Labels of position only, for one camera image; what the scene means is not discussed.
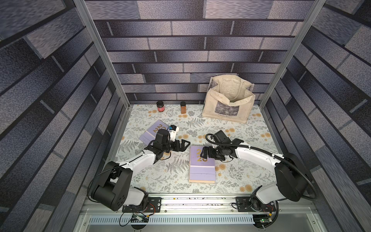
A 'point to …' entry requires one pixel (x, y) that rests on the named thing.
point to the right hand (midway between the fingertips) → (205, 155)
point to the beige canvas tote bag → (229, 97)
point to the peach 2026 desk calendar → (202, 181)
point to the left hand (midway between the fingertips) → (185, 141)
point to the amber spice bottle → (183, 107)
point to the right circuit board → (262, 220)
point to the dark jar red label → (160, 106)
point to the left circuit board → (137, 218)
